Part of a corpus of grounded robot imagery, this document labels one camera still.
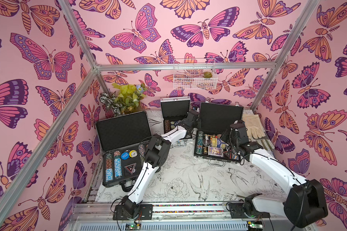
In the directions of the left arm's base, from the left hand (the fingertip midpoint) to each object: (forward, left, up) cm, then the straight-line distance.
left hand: (202, 119), depth 103 cm
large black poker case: (-16, +54, -2) cm, 57 cm away
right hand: (-18, -9, +9) cm, 22 cm away
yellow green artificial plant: (+7, +51, +14) cm, 53 cm away
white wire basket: (+17, +7, +26) cm, 32 cm away
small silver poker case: (+3, +21, +7) cm, 22 cm away
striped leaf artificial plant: (+6, +67, +14) cm, 68 cm away
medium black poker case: (-4, -6, +4) cm, 9 cm away
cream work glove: (-6, -38, -6) cm, 39 cm away
